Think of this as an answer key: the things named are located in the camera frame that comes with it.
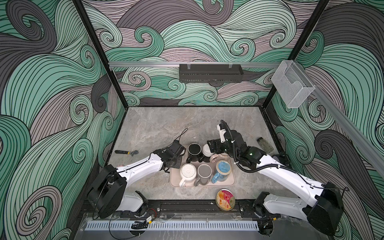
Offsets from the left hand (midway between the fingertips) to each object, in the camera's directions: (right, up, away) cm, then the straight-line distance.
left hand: (176, 159), depth 87 cm
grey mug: (+16, -4, -9) cm, 19 cm away
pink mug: (+23, +1, -2) cm, 23 cm away
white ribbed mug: (+7, -4, -9) cm, 12 cm away
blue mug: (+26, -2, -9) cm, 27 cm away
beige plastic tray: (0, -8, -5) cm, 10 cm away
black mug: (+11, +6, -3) cm, 12 cm away
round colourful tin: (+26, -16, -14) cm, 33 cm away
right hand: (+21, +13, -8) cm, 26 cm away
